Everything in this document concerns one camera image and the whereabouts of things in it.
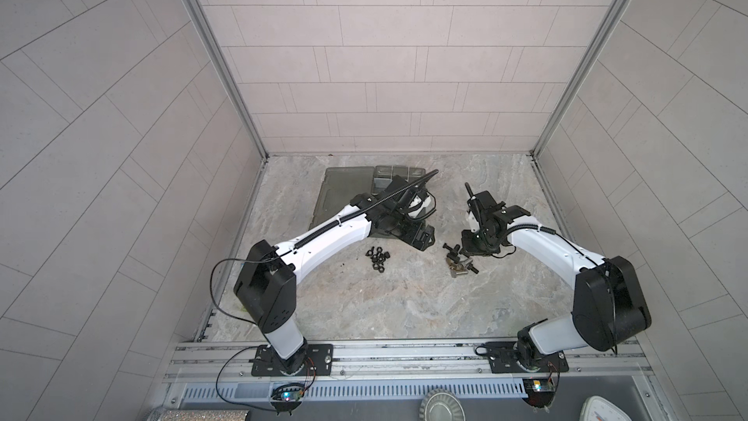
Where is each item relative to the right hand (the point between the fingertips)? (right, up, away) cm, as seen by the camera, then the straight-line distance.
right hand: (463, 250), depth 86 cm
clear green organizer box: (-41, +19, +22) cm, 50 cm away
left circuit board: (-44, -27, -22) cm, 56 cm away
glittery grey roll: (-62, -29, -25) cm, 73 cm away
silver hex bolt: (-2, -6, 0) cm, 6 cm away
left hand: (-12, +7, -8) cm, 16 cm away
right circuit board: (+13, -29, -18) cm, 37 cm away
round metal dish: (-10, -30, -21) cm, 38 cm away
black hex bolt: (-2, -1, +3) cm, 4 cm away
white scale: (+23, -29, -23) cm, 44 cm away
